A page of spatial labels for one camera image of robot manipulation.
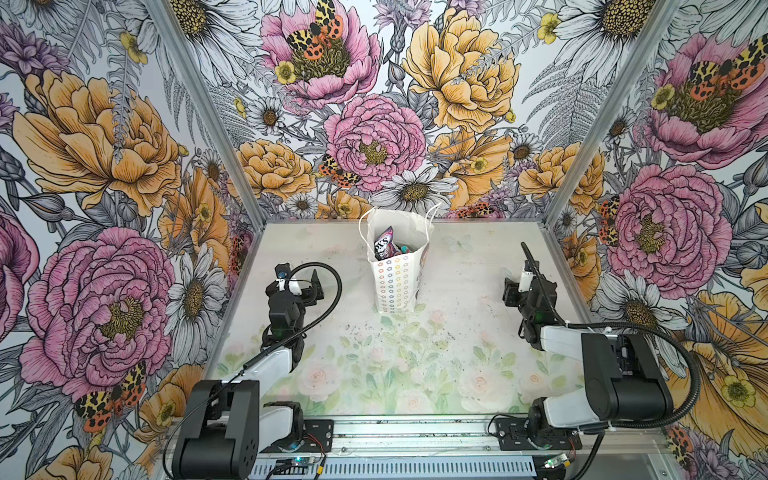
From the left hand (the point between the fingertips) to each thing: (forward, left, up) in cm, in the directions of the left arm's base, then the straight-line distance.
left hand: (300, 281), depth 87 cm
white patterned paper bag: (-3, -28, +5) cm, 28 cm away
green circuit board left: (-41, -5, -14) cm, 44 cm away
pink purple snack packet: (+5, -24, +8) cm, 26 cm away
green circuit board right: (-43, -64, -14) cm, 78 cm away
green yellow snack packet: (+9, -30, +3) cm, 32 cm away
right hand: (+1, -64, -6) cm, 65 cm away
